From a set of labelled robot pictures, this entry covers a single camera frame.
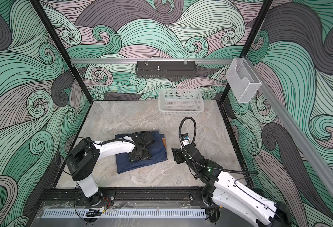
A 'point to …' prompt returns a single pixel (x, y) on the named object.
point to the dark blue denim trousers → (158, 150)
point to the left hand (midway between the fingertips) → (144, 157)
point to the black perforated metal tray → (162, 69)
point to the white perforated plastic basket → (180, 101)
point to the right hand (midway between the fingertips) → (175, 149)
